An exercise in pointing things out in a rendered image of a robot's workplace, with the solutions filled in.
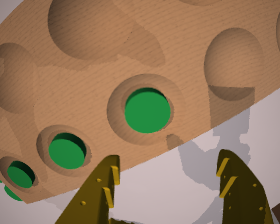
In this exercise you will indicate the tan tray with round pockets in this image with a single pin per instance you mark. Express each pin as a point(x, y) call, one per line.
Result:
point(70, 65)

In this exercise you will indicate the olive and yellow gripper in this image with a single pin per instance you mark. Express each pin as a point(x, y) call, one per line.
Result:
point(245, 201)

